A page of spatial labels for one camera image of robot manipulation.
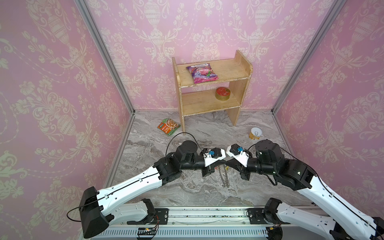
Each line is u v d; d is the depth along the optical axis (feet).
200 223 2.40
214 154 1.68
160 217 2.42
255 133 3.28
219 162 1.74
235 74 2.61
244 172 1.81
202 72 2.48
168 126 3.59
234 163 1.79
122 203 1.42
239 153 1.71
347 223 1.29
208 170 1.80
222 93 3.19
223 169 2.04
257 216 2.39
